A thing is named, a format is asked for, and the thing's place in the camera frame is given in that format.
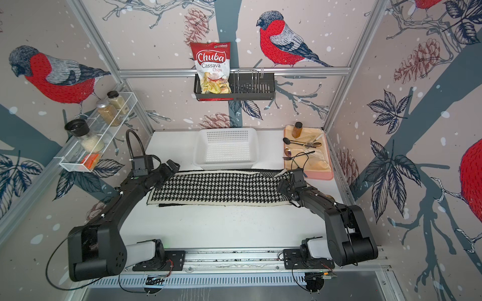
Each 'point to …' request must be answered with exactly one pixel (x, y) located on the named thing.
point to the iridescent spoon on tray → (315, 144)
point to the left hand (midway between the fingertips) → (176, 165)
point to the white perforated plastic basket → (226, 148)
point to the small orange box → (90, 160)
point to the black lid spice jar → (90, 141)
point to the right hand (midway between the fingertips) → (284, 186)
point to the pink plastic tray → (316, 165)
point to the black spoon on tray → (287, 141)
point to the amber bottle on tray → (297, 130)
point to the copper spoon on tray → (288, 153)
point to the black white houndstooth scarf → (223, 189)
